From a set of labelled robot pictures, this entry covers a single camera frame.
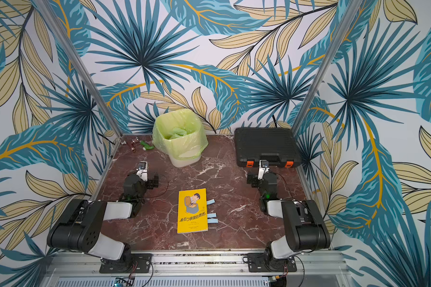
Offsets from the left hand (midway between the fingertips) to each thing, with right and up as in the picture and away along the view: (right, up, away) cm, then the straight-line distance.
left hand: (147, 172), depth 92 cm
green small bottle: (-7, +14, +18) cm, 24 cm away
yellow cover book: (+24, -18, -6) cm, 31 cm away
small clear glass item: (-23, +16, +21) cm, 35 cm away
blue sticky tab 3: (+34, -23, -7) cm, 42 cm away
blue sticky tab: (+33, -15, -2) cm, 36 cm away
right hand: (+59, +1, 0) cm, 59 cm away
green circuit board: (-1, -42, -21) cm, 47 cm away
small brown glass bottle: (-15, +12, +17) cm, 26 cm away
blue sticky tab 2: (+33, -20, -6) cm, 39 cm away
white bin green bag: (+14, +21, +10) cm, 27 cm away
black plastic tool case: (+71, +14, +14) cm, 74 cm away
